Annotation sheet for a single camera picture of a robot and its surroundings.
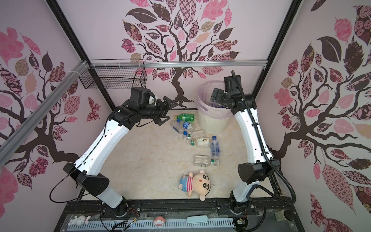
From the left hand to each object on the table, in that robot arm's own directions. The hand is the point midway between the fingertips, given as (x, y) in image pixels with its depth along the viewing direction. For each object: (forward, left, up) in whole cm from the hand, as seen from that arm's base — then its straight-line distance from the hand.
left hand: (175, 111), depth 68 cm
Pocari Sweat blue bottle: (+17, -6, -32) cm, 37 cm away
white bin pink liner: (+11, -23, -18) cm, 31 cm away
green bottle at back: (+26, -4, -33) cm, 42 cm away
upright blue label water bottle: (-3, -24, -31) cm, 39 cm away
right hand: (+11, -24, +2) cm, 26 cm away
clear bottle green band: (+11, -12, -34) cm, 38 cm away
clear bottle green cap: (-9, -16, -37) cm, 41 cm away
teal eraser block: (-40, -11, -34) cm, 54 cm away
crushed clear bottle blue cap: (+17, +1, -36) cm, 40 cm away
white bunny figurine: (-41, +46, -34) cm, 71 cm away
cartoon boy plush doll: (-25, -12, -29) cm, 41 cm away
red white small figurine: (-41, +7, -31) cm, 52 cm away
